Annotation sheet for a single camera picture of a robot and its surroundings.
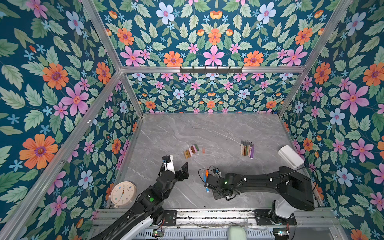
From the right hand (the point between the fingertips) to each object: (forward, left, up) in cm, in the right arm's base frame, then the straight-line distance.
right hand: (216, 194), depth 82 cm
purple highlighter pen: (+26, -25, +1) cm, 36 cm away
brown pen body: (+29, -20, +2) cm, 35 cm away
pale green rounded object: (-18, -8, +5) cm, 20 cm away
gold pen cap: (+24, +19, +2) cm, 31 cm away
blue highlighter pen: (-3, +5, +19) cm, 20 cm away
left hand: (+12, +18, +16) cm, 26 cm away
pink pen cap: (+28, +13, +3) cm, 31 cm away
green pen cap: (+30, +12, +1) cm, 32 cm away
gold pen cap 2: (+23, +16, +2) cm, 29 cm away
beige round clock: (0, +51, +4) cm, 51 cm away
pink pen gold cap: (+25, -24, +1) cm, 35 cm away
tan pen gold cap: (+28, -22, +2) cm, 36 cm away
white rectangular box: (+20, -47, +5) cm, 52 cm away
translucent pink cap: (+27, +7, +2) cm, 28 cm away
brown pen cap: (+28, +14, +2) cm, 31 cm away
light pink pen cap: (+27, +16, +2) cm, 31 cm away
